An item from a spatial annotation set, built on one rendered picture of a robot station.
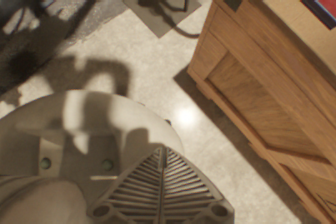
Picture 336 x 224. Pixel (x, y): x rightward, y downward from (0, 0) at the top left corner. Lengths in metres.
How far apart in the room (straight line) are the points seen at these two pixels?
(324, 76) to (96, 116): 0.41
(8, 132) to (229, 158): 0.75
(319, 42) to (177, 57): 0.55
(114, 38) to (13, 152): 0.62
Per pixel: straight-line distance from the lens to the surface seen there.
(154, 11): 0.87
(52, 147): 0.45
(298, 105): 0.37
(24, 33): 1.12
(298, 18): 0.29
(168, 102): 0.65
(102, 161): 0.39
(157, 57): 0.72
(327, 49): 0.30
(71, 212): 0.23
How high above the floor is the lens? 0.64
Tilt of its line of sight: 85 degrees down
